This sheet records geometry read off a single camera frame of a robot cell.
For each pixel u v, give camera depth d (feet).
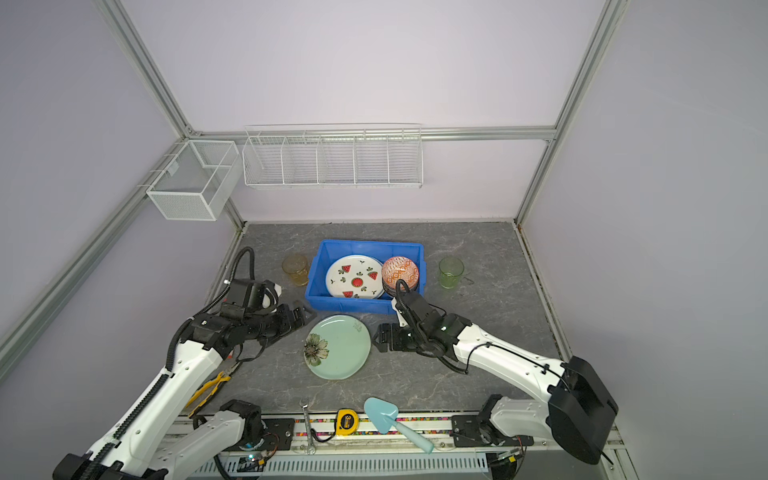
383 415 2.52
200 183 3.25
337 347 2.88
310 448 2.37
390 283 3.06
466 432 2.38
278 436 2.39
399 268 3.14
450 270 3.38
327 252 3.45
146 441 1.31
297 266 3.39
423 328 1.99
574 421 1.28
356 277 3.33
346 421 2.42
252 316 2.02
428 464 5.18
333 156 3.26
